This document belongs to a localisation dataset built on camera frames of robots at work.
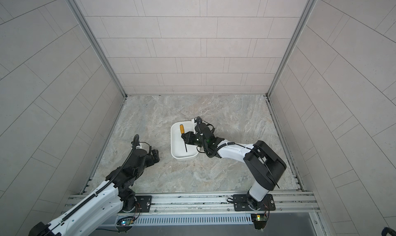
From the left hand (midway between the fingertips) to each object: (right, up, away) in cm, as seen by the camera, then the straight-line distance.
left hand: (157, 151), depth 84 cm
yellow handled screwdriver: (+15, +11, -2) cm, 18 cm away
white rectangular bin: (+10, +2, +8) cm, 13 cm away
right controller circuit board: (+51, -26, -16) cm, 60 cm away
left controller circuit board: (-7, -24, -20) cm, 32 cm away
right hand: (+14, +8, -2) cm, 16 cm away
